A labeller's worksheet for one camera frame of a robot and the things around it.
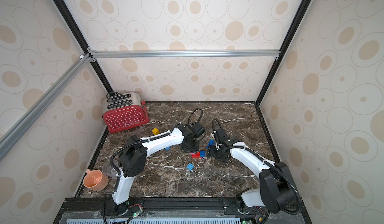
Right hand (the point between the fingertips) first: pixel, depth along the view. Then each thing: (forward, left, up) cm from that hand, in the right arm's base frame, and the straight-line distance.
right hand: (216, 155), depth 87 cm
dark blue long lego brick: (+10, +3, -2) cm, 11 cm away
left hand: (+1, +10, +2) cm, 10 cm away
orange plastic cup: (-17, +66, -2) cm, 68 cm away
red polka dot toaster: (+20, +57, +14) cm, 63 cm away
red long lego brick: (+1, +12, -3) cm, 12 cm away
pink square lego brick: (+1, +14, 0) cm, 14 cm away
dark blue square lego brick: (+1, +8, -1) cm, 8 cm away
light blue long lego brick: (-6, +15, -3) cm, 16 cm away
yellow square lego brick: (+16, +40, -1) cm, 43 cm away
